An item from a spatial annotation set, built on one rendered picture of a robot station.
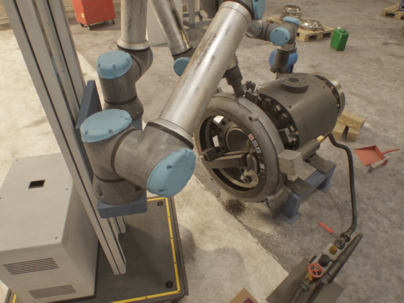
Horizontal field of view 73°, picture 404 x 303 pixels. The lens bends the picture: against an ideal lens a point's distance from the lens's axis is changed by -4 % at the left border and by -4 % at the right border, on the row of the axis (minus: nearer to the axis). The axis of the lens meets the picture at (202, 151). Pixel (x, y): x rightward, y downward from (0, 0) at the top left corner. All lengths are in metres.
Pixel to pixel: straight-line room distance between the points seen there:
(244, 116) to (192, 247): 1.01
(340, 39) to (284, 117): 3.93
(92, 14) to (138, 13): 5.36
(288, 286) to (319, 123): 1.08
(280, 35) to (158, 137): 0.96
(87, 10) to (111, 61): 5.37
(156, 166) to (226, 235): 1.48
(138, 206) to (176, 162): 0.31
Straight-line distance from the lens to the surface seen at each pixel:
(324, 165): 2.43
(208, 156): 1.87
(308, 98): 2.03
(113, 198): 0.94
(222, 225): 2.18
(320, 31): 6.20
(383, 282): 2.28
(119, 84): 1.24
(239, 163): 1.72
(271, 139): 1.55
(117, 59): 1.25
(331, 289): 2.09
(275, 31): 1.52
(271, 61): 2.26
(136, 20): 1.32
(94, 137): 0.81
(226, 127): 1.90
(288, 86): 1.97
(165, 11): 1.11
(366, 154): 3.18
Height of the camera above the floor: 1.78
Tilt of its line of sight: 40 degrees down
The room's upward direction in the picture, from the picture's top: straight up
